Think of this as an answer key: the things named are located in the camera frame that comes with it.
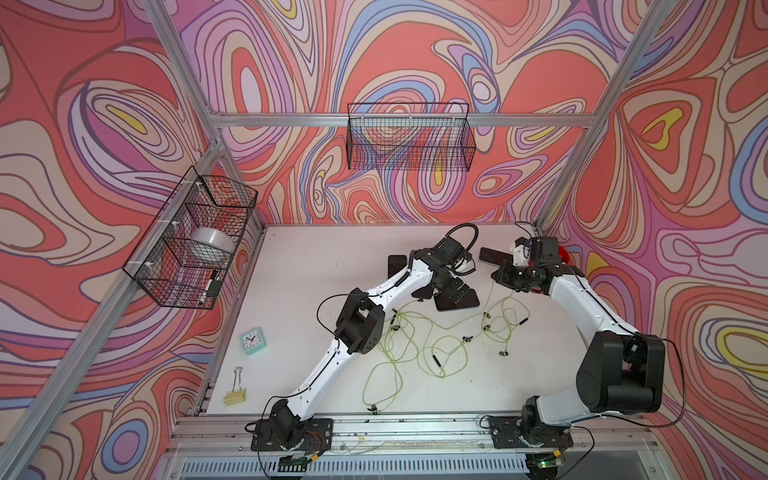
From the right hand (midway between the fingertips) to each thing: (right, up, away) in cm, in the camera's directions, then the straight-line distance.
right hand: (495, 281), depth 88 cm
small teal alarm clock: (-73, -18, -1) cm, 75 cm away
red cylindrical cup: (+24, +8, +5) cm, 25 cm away
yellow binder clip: (-73, -30, -10) cm, 80 cm away
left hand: (-9, -3, +7) cm, 12 cm away
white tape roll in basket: (-76, +11, -16) cm, 78 cm away
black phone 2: (+8, +7, +24) cm, 26 cm away
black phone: (-8, -5, -1) cm, 10 cm away
